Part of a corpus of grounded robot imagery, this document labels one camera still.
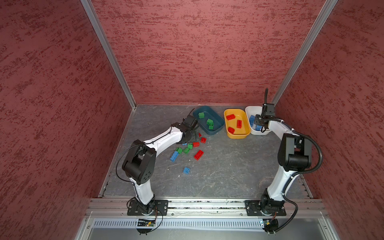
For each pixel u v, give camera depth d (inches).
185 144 38.2
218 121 42.9
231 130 41.1
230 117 44.4
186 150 36.4
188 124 28.3
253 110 43.9
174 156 35.4
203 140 39.3
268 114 30.5
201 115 44.1
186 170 33.7
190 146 37.3
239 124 42.2
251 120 41.0
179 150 36.8
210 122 41.8
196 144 38.1
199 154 36.3
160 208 29.3
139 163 18.9
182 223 30.5
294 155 20.4
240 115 43.6
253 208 29.2
